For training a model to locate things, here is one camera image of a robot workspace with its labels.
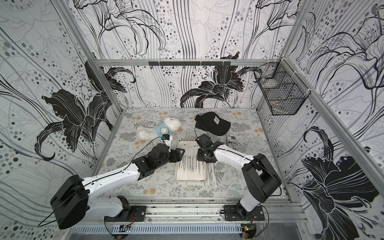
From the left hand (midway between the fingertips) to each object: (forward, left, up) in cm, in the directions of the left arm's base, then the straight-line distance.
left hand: (182, 154), depth 83 cm
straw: (-6, -10, -9) cm, 15 cm away
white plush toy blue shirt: (+19, +16, -2) cm, 25 cm away
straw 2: (-1, -7, -9) cm, 12 cm away
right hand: (+3, -12, -8) cm, 15 cm away
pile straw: (-7, -18, -10) cm, 22 cm away
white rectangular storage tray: (-5, -4, -9) cm, 11 cm away
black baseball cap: (+28, -17, -5) cm, 33 cm away
